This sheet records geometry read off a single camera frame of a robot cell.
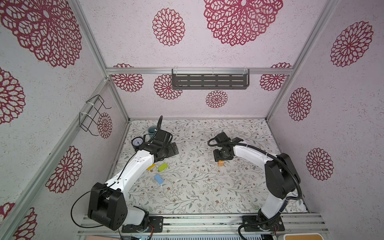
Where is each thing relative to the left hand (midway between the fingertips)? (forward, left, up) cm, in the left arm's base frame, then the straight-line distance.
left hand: (169, 154), depth 85 cm
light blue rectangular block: (-9, +7, -13) cm, 18 cm away
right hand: (+3, -30, -7) cm, 31 cm away
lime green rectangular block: (-2, +6, -13) cm, 15 cm away
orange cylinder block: (-2, -30, -8) cm, 32 cm away
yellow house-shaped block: (-1, +13, -13) cm, 19 cm away
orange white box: (-39, -62, -8) cm, 73 cm away
